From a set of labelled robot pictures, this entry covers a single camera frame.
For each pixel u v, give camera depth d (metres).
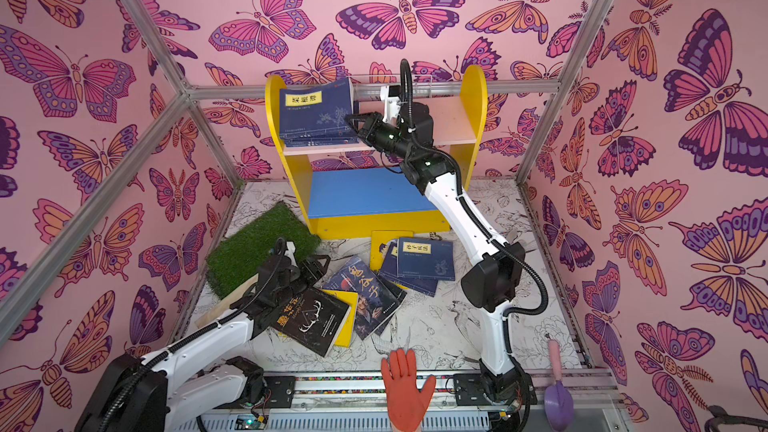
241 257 0.97
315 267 0.76
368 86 0.98
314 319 0.81
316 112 0.72
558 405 0.70
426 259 0.95
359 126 0.67
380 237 1.01
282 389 0.74
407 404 0.71
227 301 0.88
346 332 0.81
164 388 0.42
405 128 0.55
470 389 0.73
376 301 0.85
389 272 0.91
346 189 0.99
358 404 0.73
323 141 0.72
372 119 0.62
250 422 0.72
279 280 0.65
